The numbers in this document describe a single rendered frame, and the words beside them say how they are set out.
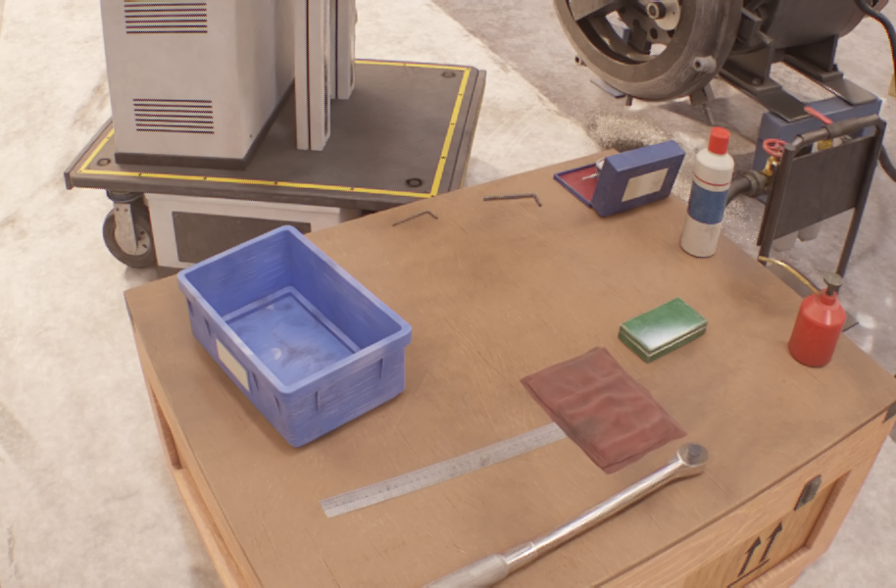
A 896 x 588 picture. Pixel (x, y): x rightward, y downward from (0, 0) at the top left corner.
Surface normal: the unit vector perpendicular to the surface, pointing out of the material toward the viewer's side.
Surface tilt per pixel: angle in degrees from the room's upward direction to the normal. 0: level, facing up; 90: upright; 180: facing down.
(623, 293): 0
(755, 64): 90
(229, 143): 90
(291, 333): 0
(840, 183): 90
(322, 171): 0
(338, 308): 90
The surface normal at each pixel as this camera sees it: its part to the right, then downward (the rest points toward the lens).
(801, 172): 0.52, 0.54
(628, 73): -0.85, 0.28
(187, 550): 0.05, -0.79
